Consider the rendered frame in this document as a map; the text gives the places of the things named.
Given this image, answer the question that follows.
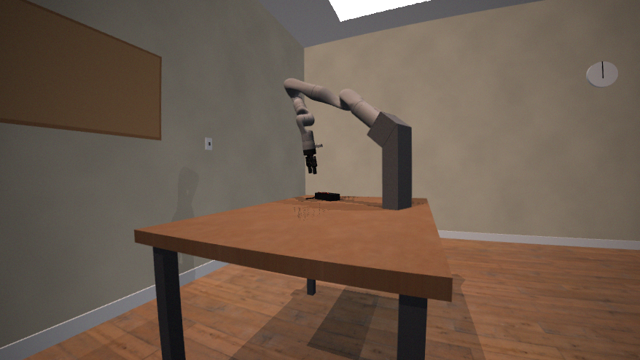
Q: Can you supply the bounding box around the black power strip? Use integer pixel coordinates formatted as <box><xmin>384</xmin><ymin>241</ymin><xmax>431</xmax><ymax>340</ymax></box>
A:
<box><xmin>306</xmin><ymin>192</ymin><xmax>340</xmax><ymax>201</ymax></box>

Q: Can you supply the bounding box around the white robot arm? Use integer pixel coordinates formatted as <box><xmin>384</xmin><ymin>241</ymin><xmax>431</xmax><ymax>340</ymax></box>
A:
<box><xmin>284</xmin><ymin>79</ymin><xmax>380</xmax><ymax>150</ymax></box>

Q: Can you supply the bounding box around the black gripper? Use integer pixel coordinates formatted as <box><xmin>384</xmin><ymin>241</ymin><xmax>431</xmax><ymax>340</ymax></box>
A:
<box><xmin>303</xmin><ymin>149</ymin><xmax>317</xmax><ymax>174</ymax></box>

